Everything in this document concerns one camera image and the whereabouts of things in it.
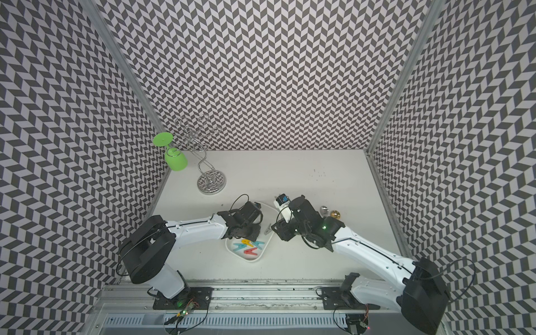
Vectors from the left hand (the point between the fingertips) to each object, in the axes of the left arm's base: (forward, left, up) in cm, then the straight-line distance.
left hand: (254, 234), depth 89 cm
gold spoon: (+8, -36, +2) cm, 37 cm away
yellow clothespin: (-4, +2, +2) cm, 5 cm away
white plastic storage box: (-7, 0, 0) cm, 7 cm away
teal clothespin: (-5, -2, +1) cm, 5 cm away
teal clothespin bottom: (-5, +5, +1) cm, 7 cm away
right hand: (-3, -11, +12) cm, 17 cm away
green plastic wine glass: (+23, +33, +22) cm, 46 cm away
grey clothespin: (+1, -6, +1) cm, 6 cm away
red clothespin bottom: (-7, +1, 0) cm, 8 cm away
